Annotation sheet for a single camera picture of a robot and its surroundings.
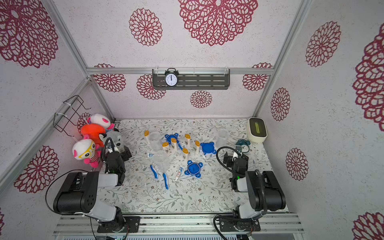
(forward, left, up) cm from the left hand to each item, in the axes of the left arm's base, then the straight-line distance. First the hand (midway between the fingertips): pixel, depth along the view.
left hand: (118, 149), depth 92 cm
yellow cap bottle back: (+9, -43, +1) cm, 43 cm away
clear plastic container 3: (+18, -68, -9) cm, 71 cm away
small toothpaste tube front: (-8, -39, -9) cm, 41 cm away
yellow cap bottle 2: (+2, -29, +1) cm, 29 cm away
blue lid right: (+7, -57, -9) cm, 58 cm away
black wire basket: (+4, +18, +25) cm, 31 cm away
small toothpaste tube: (0, -19, -7) cm, 20 cm away
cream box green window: (+19, -92, -4) cm, 94 cm away
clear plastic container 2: (-4, -27, -4) cm, 27 cm away
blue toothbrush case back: (+10, -35, -6) cm, 37 cm away
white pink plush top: (+16, +13, +10) cm, 23 cm away
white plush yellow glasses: (-7, +11, +10) cm, 17 cm away
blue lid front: (-9, -46, -9) cm, 48 cm away
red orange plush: (+6, +13, +11) cm, 18 cm away
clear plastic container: (0, -25, +7) cm, 26 cm away
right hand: (-1, -72, -1) cm, 72 cm away
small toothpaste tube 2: (+2, -52, -8) cm, 53 cm away
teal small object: (+7, -79, -2) cm, 79 cm away
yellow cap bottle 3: (-3, -41, +1) cm, 41 cm away
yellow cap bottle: (+11, -15, +2) cm, 19 cm away
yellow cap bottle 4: (+2, -49, -3) cm, 49 cm away
